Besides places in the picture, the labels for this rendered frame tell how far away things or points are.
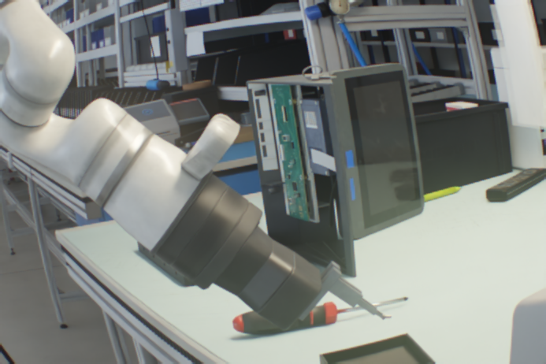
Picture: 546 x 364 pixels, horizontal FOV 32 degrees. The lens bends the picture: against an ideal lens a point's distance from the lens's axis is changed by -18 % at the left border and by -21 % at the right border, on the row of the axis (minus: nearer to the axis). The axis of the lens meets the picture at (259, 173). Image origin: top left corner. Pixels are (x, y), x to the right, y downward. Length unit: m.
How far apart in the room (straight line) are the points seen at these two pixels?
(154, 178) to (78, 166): 0.06
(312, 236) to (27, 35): 0.69
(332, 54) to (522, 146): 1.31
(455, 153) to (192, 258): 0.89
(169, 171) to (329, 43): 2.13
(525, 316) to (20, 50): 0.50
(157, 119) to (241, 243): 2.60
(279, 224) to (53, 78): 0.66
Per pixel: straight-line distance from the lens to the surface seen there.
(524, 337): 0.49
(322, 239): 1.42
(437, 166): 1.64
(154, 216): 0.81
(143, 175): 0.81
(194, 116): 3.45
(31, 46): 0.82
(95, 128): 0.82
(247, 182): 2.94
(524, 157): 1.72
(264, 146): 1.41
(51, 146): 0.84
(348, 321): 1.04
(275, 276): 0.82
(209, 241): 0.81
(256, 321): 1.02
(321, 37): 2.92
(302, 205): 1.34
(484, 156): 1.69
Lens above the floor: 1.29
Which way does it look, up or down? 8 degrees down
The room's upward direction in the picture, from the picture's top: 8 degrees counter-clockwise
